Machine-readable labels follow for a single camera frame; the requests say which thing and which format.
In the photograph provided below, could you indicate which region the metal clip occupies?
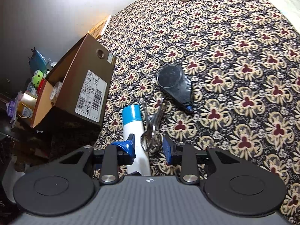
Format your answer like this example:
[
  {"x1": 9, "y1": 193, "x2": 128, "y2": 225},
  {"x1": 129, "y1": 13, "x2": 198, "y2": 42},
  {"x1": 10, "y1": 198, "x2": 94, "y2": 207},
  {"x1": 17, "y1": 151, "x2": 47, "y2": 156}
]
[{"x1": 140, "y1": 97, "x2": 167, "y2": 154}]

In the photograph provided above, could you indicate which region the white bottle blue cap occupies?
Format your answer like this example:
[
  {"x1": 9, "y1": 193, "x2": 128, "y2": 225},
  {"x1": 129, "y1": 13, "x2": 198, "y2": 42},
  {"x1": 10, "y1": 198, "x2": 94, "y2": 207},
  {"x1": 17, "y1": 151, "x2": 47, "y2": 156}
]
[{"x1": 122, "y1": 104, "x2": 151, "y2": 176}]

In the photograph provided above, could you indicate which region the brown cardboard shoe box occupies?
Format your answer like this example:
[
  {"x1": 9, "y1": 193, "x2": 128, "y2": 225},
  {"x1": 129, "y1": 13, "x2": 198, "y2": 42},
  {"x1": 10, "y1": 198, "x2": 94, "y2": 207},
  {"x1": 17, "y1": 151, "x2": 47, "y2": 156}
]
[{"x1": 31, "y1": 34, "x2": 116, "y2": 132}]

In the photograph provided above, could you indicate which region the floral patterned tablecloth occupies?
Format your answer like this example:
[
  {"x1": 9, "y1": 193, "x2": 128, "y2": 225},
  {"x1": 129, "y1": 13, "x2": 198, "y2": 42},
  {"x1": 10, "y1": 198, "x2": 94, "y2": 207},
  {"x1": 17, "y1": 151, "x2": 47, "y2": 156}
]
[{"x1": 95, "y1": 0, "x2": 299, "y2": 224}]

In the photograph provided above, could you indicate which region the large printed tape roll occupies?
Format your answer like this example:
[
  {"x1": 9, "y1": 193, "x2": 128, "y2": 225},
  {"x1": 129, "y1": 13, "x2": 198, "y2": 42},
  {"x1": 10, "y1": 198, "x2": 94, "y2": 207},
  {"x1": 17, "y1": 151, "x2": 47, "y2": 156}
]
[{"x1": 50, "y1": 81, "x2": 62, "y2": 104}]

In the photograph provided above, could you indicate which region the gold box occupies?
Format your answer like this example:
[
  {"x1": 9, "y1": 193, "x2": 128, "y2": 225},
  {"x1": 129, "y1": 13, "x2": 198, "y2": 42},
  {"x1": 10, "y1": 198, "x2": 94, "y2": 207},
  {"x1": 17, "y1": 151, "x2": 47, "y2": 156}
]
[{"x1": 17, "y1": 92, "x2": 38, "y2": 125}]

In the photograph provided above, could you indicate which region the green frog plush toy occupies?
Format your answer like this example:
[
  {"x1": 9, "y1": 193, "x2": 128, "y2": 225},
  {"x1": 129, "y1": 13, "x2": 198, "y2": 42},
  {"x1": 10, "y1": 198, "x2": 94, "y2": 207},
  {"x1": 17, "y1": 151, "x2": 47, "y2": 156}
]
[{"x1": 31, "y1": 70, "x2": 46, "y2": 94}]

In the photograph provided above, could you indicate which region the yellow book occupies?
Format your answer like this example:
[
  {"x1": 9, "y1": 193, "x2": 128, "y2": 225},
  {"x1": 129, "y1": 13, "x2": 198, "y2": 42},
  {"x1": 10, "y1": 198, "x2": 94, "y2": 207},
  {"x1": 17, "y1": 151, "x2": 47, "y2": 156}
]
[{"x1": 88, "y1": 15, "x2": 111, "y2": 40}]

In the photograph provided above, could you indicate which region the blue bag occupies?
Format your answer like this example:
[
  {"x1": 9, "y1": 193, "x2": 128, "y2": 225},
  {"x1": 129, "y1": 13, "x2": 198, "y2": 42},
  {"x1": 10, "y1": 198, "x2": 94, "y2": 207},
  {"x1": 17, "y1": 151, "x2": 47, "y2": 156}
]
[{"x1": 28, "y1": 48, "x2": 48, "y2": 74}]

